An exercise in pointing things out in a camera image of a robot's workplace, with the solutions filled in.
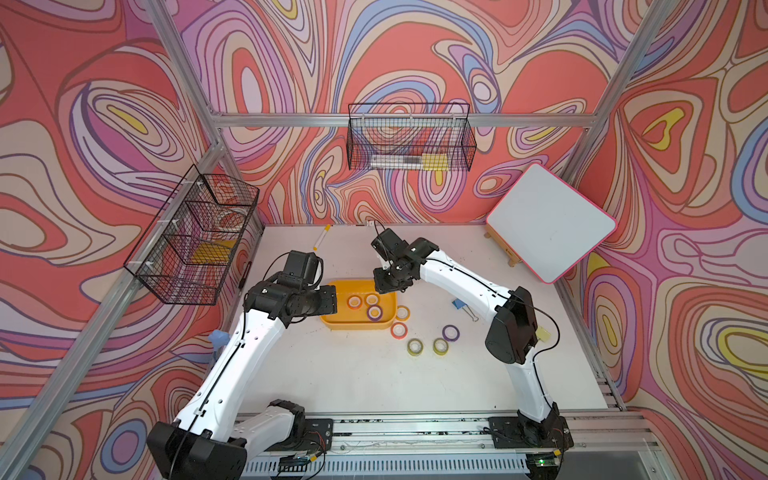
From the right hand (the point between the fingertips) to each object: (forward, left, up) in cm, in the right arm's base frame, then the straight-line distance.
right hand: (384, 293), depth 86 cm
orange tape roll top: (+5, +4, -11) cm, 13 cm away
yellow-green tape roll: (-11, -9, -13) cm, 19 cm away
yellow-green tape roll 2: (-11, -16, -13) cm, 24 cm away
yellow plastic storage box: (-2, +12, -11) cm, 16 cm away
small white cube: (+40, +5, -10) cm, 41 cm away
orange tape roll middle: (0, -5, -13) cm, 14 cm away
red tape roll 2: (-6, -4, -12) cm, 14 cm away
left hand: (-7, +14, +8) cm, 18 cm away
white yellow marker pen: (+39, +23, -10) cm, 46 cm away
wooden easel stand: (+23, -44, -9) cm, 51 cm away
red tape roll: (+3, +10, -10) cm, 15 cm away
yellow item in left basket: (+1, +41, +20) cm, 46 cm away
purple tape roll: (-1, +3, -10) cm, 11 cm away
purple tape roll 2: (-7, -20, -13) cm, 25 cm away
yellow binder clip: (-9, -48, -13) cm, 51 cm away
